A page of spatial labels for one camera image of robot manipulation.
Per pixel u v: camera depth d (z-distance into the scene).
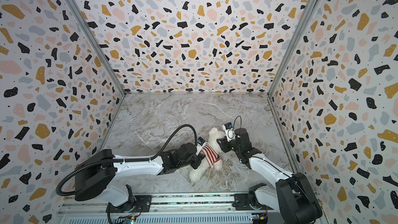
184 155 0.63
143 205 0.73
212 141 0.86
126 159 0.50
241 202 0.74
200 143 0.73
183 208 0.73
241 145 0.68
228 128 0.77
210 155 0.82
